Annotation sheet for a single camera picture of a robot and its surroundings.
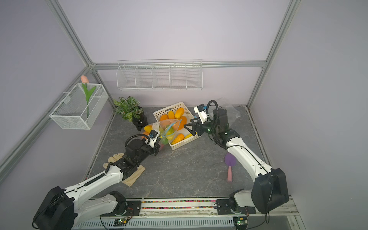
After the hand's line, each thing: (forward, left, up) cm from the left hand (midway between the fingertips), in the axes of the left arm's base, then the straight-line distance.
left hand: (160, 137), depth 80 cm
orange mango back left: (+27, +1, -15) cm, 31 cm away
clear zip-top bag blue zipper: (+4, -3, +3) cm, 6 cm away
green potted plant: (+17, +19, +7) cm, 26 cm away
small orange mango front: (+7, -11, -14) cm, 19 cm away
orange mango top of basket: (+31, -11, -15) cm, 37 cm away
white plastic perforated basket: (+27, -17, -16) cm, 36 cm away
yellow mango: (+9, -16, -15) cm, 24 cm away
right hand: (+2, -16, +9) cm, 18 cm away
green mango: (+4, -5, -6) cm, 8 cm away
